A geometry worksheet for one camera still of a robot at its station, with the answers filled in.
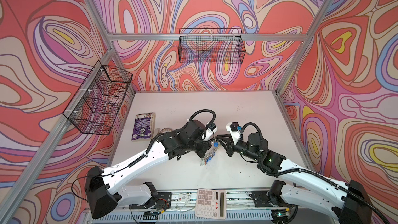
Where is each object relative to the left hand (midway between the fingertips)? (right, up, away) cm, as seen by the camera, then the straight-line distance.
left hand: (213, 145), depth 71 cm
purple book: (-42, +5, +27) cm, 50 cm away
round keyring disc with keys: (-1, -7, +10) cm, 12 cm away
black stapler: (-34, +2, +25) cm, 42 cm away
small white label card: (-14, -26, +2) cm, 30 cm away
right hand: (+3, +2, +2) cm, 4 cm away
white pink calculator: (-1, -27, 0) cm, 27 cm away
